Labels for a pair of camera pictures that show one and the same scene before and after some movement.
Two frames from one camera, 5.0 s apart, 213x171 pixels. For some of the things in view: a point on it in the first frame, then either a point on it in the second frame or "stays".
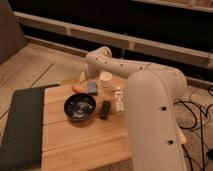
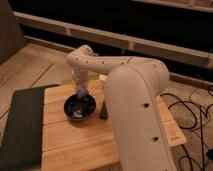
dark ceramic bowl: [79, 106] stays
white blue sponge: [92, 87] -> [82, 91]
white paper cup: [105, 78] stays
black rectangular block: [105, 110] stays
